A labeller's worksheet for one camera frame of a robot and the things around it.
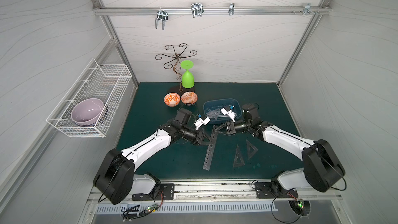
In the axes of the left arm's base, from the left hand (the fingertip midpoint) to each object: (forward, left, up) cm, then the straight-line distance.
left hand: (213, 144), depth 70 cm
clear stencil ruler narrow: (-2, +1, -1) cm, 3 cm away
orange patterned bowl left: (+40, +28, -16) cm, 51 cm away
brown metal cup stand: (+49, +22, +13) cm, 55 cm away
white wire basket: (+26, +55, +13) cm, 62 cm away
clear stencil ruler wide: (+29, -2, -16) cm, 33 cm away
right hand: (+7, -1, -1) cm, 7 cm away
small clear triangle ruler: (+5, -26, -19) cm, 33 cm away
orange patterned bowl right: (+42, +16, -17) cm, 48 cm away
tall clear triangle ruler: (-1, -15, -19) cm, 24 cm away
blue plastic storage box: (+32, -1, -18) cm, 37 cm away
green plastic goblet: (+38, +15, +5) cm, 41 cm away
